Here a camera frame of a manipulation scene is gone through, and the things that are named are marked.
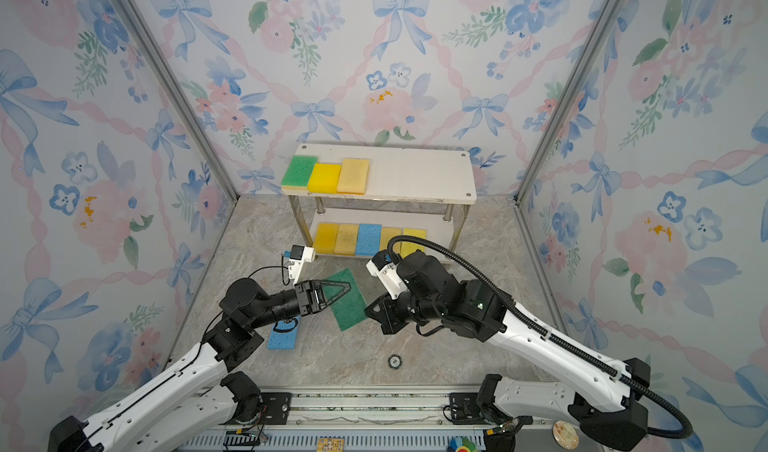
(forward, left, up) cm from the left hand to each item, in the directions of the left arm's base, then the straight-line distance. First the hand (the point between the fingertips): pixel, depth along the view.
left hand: (348, 290), depth 60 cm
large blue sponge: (+31, -1, -24) cm, 39 cm away
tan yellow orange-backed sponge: (+31, +6, -24) cm, 39 cm away
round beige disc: (-21, -50, -31) cm, 62 cm away
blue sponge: (0, +21, -30) cm, 37 cm away
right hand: (-2, -3, -4) cm, 6 cm away
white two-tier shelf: (+28, -18, +2) cm, 33 cm away
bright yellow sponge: (+31, +13, -23) cm, 40 cm away
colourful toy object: (-23, -25, -30) cm, 46 cm away
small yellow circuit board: (-23, +5, -31) cm, 39 cm away
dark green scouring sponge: (-2, 0, -4) cm, 4 cm away
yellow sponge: (+34, -7, -25) cm, 42 cm away
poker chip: (-5, -10, -32) cm, 34 cm away
